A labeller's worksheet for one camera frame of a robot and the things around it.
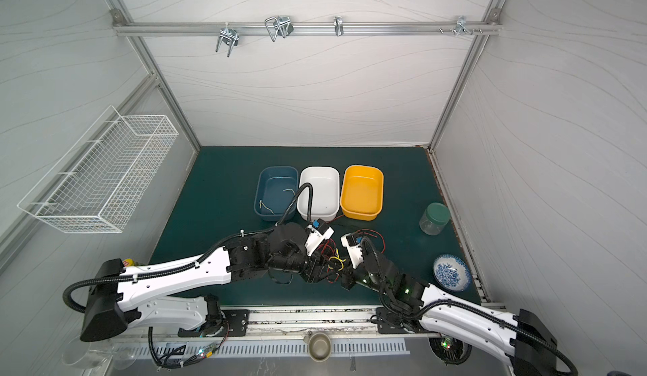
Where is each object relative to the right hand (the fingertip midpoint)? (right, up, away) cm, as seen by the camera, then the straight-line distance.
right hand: (334, 255), depth 76 cm
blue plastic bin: (-24, +18, +28) cm, 42 cm away
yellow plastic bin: (+12, +17, +27) cm, 34 cm away
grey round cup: (-4, -23, -7) cm, 25 cm away
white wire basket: (-65, +22, -9) cm, 69 cm away
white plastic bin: (-3, +21, +29) cm, 36 cm away
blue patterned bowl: (+39, -7, +6) cm, 40 cm away
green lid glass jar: (+36, +10, +10) cm, 38 cm away
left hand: (+1, +1, -10) cm, 10 cm away
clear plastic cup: (-58, -24, -8) cm, 63 cm away
